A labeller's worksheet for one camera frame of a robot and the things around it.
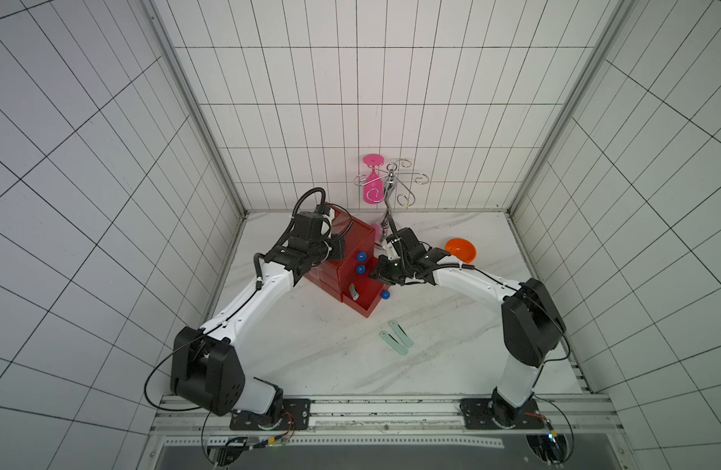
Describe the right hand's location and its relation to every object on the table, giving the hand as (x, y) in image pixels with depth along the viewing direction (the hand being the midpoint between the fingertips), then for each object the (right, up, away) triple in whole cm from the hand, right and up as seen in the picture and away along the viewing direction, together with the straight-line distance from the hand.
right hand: (370, 267), depth 88 cm
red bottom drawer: (0, -7, +2) cm, 8 cm away
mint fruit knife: (-5, -8, +1) cm, 10 cm away
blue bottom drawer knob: (+5, -9, +2) cm, 10 cm away
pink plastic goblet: (+2, +28, +13) cm, 31 cm away
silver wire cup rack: (+7, +29, +2) cm, 30 cm away
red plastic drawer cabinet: (-6, -3, -6) cm, 9 cm away
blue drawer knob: (-3, -1, -1) cm, 3 cm away
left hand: (-9, +6, -5) cm, 12 cm away
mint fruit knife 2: (+8, -23, -3) cm, 25 cm away
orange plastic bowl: (+34, +5, +16) cm, 38 cm away
